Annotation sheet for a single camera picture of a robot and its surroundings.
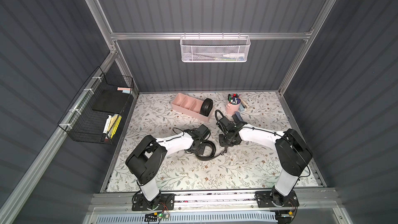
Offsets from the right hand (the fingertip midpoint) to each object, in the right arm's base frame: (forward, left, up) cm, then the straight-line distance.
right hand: (224, 142), depth 91 cm
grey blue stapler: (+17, -9, +1) cm, 20 cm away
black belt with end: (-8, +7, -1) cm, 10 cm away
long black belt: (+20, +11, +10) cm, 24 cm away
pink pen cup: (+23, -6, +8) cm, 26 cm away
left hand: (-5, +16, -3) cm, 17 cm away
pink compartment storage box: (+30, +22, -2) cm, 37 cm away
